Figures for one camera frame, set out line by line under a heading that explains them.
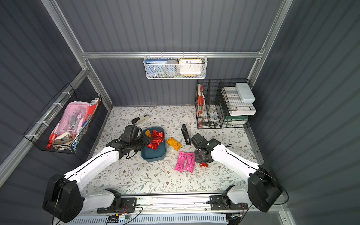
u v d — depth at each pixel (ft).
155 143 3.06
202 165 2.77
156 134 3.24
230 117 3.24
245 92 3.24
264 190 1.35
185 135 3.26
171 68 2.95
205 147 1.93
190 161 2.84
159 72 2.97
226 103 3.55
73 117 2.37
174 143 3.08
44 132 2.07
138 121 3.45
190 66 2.91
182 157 2.84
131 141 2.12
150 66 2.84
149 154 2.94
